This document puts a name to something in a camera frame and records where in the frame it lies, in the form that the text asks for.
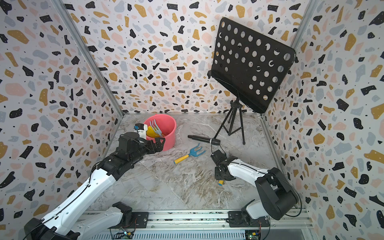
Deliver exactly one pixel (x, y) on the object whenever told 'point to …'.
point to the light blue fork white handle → (155, 127)
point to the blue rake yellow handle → (194, 152)
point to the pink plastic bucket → (167, 125)
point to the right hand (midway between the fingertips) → (221, 176)
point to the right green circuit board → (252, 234)
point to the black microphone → (210, 140)
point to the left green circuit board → (124, 235)
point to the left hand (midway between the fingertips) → (159, 139)
